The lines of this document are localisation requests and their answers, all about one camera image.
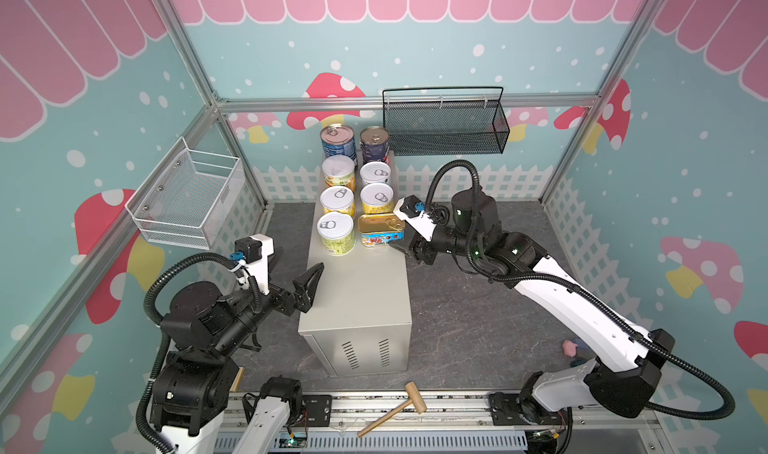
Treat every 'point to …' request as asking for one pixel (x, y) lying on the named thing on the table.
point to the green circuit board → (292, 439)
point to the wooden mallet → (417, 401)
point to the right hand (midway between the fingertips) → (397, 228)
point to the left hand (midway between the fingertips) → (303, 265)
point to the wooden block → (235, 386)
